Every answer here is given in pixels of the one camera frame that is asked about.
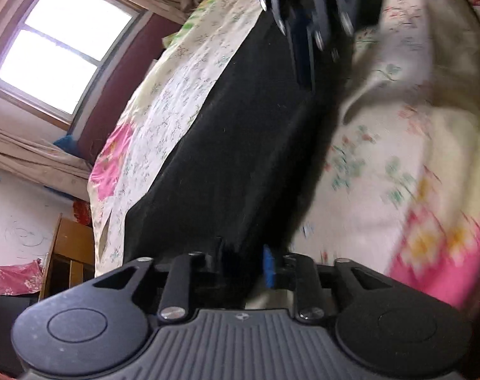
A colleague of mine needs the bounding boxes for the black pants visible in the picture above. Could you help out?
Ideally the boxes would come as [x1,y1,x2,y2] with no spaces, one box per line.
[122,7,356,310]

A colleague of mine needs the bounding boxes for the wooden TV cabinet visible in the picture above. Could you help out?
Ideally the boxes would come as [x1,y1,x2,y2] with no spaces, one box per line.
[38,215,95,301]

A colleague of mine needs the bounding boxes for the red bag on floor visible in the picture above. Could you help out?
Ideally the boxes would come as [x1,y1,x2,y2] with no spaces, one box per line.
[73,200,92,226]

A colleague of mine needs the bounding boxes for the floral bed quilt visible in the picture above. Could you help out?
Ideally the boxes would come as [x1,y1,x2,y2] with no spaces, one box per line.
[88,0,480,315]

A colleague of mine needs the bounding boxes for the pink floral cover cloth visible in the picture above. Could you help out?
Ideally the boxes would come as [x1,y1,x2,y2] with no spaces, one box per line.
[0,260,43,296]

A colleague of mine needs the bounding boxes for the black television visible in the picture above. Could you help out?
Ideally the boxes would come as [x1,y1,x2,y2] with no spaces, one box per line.
[0,293,39,377]

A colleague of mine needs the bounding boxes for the blue bag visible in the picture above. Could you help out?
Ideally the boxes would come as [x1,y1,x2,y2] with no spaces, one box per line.
[53,135,79,157]

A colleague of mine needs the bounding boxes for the left beige curtain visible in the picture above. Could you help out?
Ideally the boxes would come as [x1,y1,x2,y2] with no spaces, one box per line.
[0,129,91,202]

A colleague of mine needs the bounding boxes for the window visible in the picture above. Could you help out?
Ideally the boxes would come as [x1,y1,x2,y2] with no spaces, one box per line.
[0,0,149,130]

